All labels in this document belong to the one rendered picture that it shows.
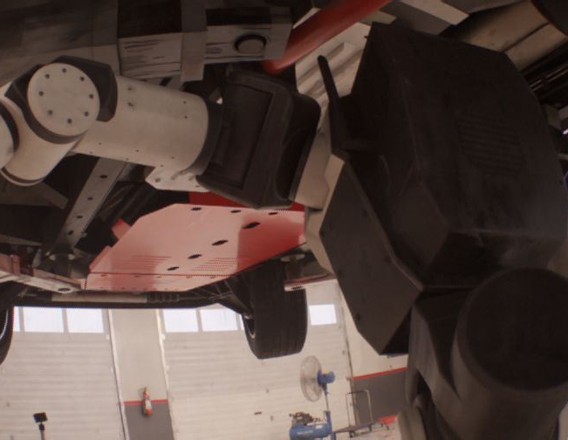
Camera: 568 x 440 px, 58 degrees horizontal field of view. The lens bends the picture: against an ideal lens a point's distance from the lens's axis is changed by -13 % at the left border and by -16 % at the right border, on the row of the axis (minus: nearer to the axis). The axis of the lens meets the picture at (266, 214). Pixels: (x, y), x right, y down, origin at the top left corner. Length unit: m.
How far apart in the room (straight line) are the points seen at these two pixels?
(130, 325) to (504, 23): 9.70
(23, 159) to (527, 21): 1.15
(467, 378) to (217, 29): 0.53
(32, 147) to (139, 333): 10.10
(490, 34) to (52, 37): 1.04
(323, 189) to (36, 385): 9.52
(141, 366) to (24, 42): 9.93
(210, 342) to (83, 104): 10.74
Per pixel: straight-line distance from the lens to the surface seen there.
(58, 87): 0.54
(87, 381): 10.27
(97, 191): 1.60
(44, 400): 10.09
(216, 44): 0.78
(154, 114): 0.61
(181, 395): 10.83
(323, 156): 0.69
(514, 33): 1.43
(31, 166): 0.58
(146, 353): 10.60
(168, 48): 0.75
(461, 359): 0.39
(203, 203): 1.66
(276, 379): 11.82
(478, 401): 0.40
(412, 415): 0.55
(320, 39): 0.81
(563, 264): 0.77
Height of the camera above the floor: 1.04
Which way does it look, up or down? 18 degrees up
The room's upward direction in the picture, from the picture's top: 8 degrees counter-clockwise
